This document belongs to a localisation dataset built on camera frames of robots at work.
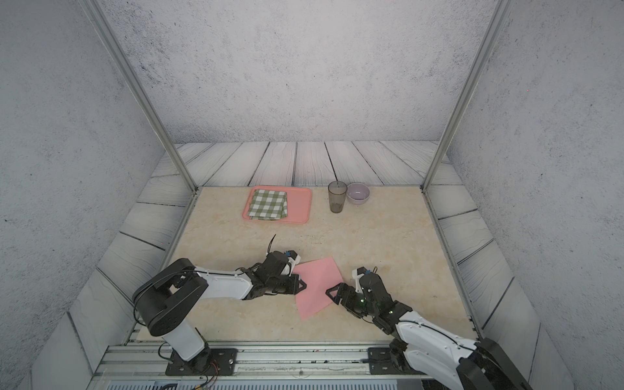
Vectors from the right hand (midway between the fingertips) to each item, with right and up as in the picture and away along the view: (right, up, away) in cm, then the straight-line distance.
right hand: (334, 298), depth 81 cm
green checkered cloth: (-29, +31, +33) cm, 54 cm away
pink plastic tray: (-14, +31, +34) cm, 48 cm away
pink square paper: (-5, +4, +12) cm, 14 cm away
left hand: (-8, +1, +6) cm, 10 cm away
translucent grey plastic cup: (+3, +37, +23) cm, 44 cm away
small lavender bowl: (+13, +36, +34) cm, 51 cm away
